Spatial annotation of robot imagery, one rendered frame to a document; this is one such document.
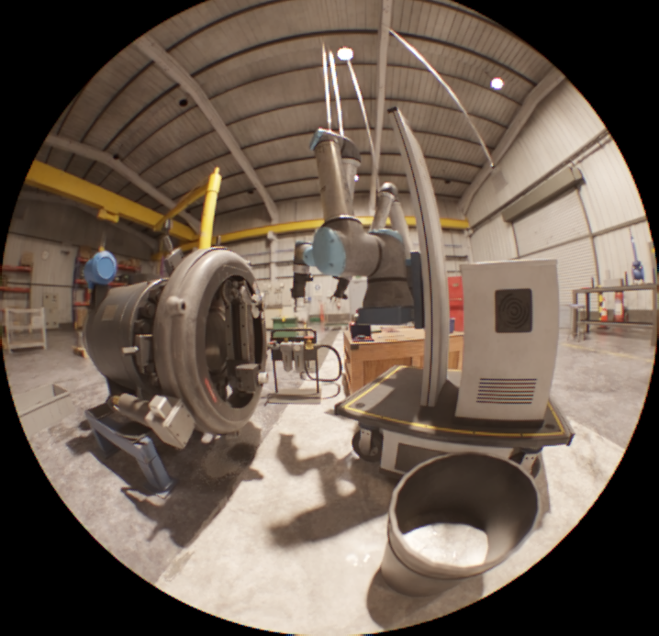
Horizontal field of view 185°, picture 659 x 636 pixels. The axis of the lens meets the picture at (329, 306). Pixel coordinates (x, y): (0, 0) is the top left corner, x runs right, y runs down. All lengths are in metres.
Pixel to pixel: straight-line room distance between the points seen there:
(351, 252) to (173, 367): 0.59
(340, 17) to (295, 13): 1.21
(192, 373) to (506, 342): 0.87
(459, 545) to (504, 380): 0.49
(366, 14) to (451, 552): 8.41
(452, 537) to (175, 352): 0.86
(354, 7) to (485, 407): 8.09
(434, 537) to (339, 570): 0.28
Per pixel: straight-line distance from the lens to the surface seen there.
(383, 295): 0.67
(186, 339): 0.56
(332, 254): 0.58
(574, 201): 8.91
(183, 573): 0.85
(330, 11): 7.76
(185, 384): 0.59
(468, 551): 0.68
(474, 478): 0.63
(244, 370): 0.81
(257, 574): 0.78
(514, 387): 0.72
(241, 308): 0.86
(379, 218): 1.30
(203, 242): 4.76
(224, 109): 9.65
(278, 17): 7.88
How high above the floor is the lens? 0.73
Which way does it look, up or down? level
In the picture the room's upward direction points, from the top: 2 degrees counter-clockwise
